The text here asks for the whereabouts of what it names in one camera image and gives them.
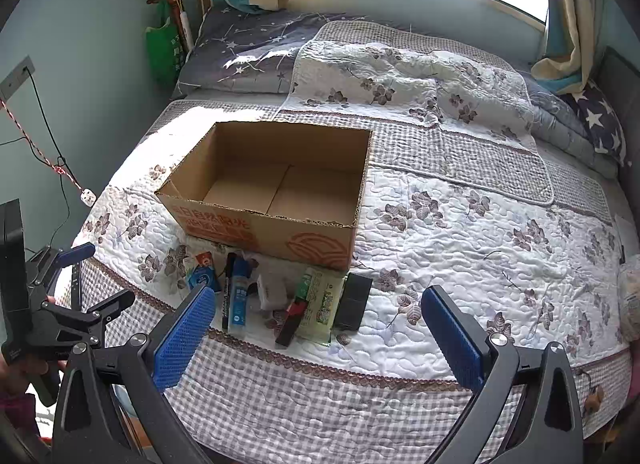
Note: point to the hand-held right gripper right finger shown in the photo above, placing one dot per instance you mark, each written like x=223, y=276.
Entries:
x=452, y=336

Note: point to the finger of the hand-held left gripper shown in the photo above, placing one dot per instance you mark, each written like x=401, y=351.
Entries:
x=75, y=254
x=85, y=324

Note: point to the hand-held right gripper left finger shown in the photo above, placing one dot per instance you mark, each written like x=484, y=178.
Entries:
x=185, y=334

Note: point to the black marker pen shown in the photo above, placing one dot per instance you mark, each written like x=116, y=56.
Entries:
x=228, y=294

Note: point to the small blue tissue packet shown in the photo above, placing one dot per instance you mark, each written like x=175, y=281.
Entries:
x=202, y=274

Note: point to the blue glue stick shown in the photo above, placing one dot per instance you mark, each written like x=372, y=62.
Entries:
x=241, y=296

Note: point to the white charger adapter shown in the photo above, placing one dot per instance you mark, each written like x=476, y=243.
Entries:
x=272, y=289

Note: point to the red and black lighter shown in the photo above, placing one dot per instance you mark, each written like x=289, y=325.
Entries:
x=290, y=324

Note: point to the black rectangular case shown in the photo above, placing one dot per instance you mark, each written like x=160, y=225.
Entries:
x=352, y=301

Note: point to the brown cardboard box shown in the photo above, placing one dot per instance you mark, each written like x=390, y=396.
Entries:
x=225, y=231

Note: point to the green and white tube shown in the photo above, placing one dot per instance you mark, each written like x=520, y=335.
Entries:
x=302, y=286

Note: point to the green wet wipes packet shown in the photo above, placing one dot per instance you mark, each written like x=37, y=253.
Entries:
x=322, y=306

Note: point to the person's left hand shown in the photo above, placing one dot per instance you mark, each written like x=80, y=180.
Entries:
x=12, y=376

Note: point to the floral quilted bedspread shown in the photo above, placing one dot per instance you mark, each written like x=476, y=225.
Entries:
x=475, y=294

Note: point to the white plug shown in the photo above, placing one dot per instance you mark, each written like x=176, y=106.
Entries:
x=88, y=196

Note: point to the green shopping bag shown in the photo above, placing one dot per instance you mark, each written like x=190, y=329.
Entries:
x=162, y=53

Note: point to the grey folded duvet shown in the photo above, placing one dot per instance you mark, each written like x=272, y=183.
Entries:
x=560, y=118

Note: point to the white rolled paper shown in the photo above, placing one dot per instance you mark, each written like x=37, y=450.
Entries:
x=186, y=28

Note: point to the grey star-print pillow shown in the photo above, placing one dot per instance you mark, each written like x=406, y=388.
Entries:
x=240, y=53

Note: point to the navy pillow with white stars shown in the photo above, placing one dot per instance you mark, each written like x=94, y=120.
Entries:
x=600, y=118

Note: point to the folded floral quilt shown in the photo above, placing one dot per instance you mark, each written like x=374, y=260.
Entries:
x=400, y=78

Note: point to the grey wall socket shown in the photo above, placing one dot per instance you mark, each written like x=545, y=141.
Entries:
x=15, y=77

